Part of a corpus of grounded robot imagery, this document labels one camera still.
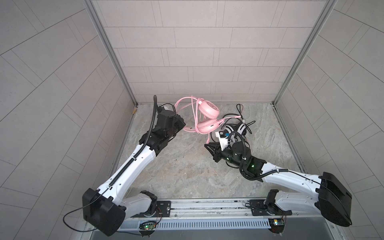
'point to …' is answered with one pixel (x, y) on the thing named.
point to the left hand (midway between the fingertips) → (187, 116)
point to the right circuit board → (277, 225)
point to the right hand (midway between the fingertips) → (205, 147)
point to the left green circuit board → (147, 228)
